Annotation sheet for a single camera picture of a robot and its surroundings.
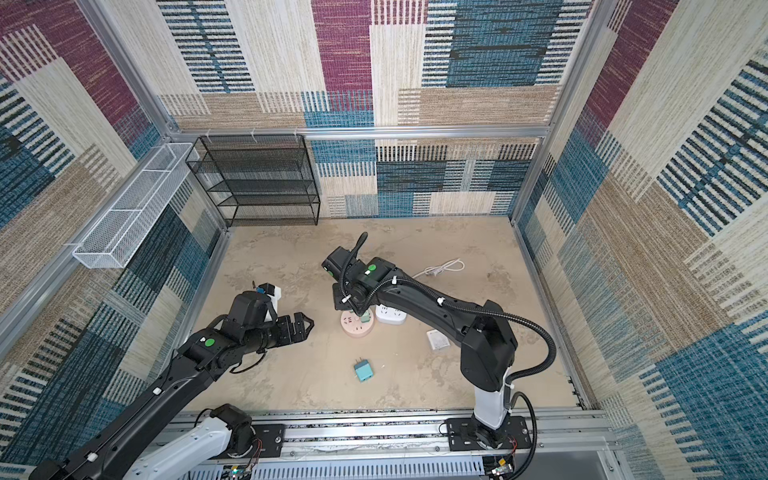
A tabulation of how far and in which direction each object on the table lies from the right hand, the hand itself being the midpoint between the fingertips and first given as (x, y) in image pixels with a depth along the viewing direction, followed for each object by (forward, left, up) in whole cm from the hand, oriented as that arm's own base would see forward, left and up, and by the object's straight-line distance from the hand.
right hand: (348, 303), depth 80 cm
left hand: (-5, +12, 0) cm, 13 cm away
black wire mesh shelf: (+49, +34, +4) cm, 60 cm away
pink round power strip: (0, 0, -12) cm, 12 cm away
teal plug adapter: (-13, -3, -14) cm, 19 cm away
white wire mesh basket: (+11, +53, +19) cm, 57 cm away
